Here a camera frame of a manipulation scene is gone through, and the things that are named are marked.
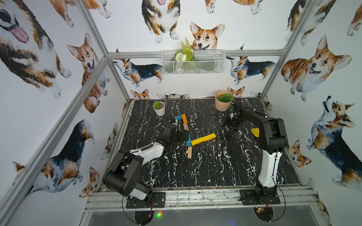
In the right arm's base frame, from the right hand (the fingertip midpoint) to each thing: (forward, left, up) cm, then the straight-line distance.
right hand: (223, 125), depth 100 cm
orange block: (+9, +28, -3) cm, 29 cm away
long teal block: (-12, +24, -2) cm, 27 cm away
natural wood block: (+1, +27, -3) cm, 27 cm away
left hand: (-7, +26, +6) cm, 28 cm away
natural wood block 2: (-19, +24, -2) cm, 30 cm away
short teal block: (+10, +33, -3) cm, 34 cm away
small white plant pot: (+13, +46, +5) cm, 48 cm away
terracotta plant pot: (+18, -2, +7) cm, 20 cm away
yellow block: (-9, +14, -3) cm, 17 cm away
